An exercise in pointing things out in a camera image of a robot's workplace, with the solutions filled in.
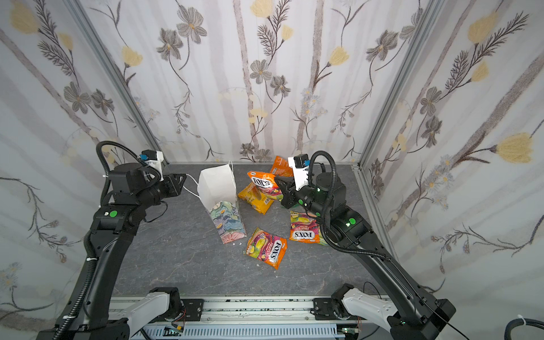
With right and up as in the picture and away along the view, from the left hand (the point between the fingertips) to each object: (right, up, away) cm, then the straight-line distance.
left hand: (185, 174), depth 68 cm
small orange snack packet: (+32, +6, +47) cm, 57 cm away
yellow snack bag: (+20, -10, +31) cm, 38 cm away
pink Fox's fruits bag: (+42, -23, +24) cm, 54 cm away
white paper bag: (+4, -6, +22) cm, 23 cm away
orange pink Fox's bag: (+26, -30, +18) cm, 44 cm away
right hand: (+31, -2, -9) cm, 33 cm away
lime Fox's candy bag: (+50, -28, +22) cm, 61 cm away
